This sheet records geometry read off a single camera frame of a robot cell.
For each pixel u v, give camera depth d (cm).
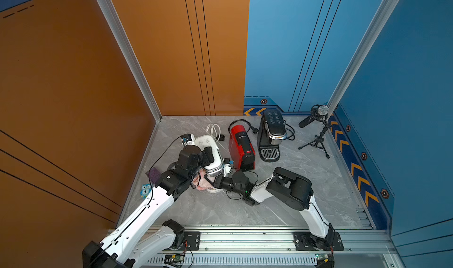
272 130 84
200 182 81
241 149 82
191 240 74
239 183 72
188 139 65
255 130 110
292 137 109
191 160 54
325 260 69
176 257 71
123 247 40
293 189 54
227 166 82
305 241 72
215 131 110
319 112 89
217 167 72
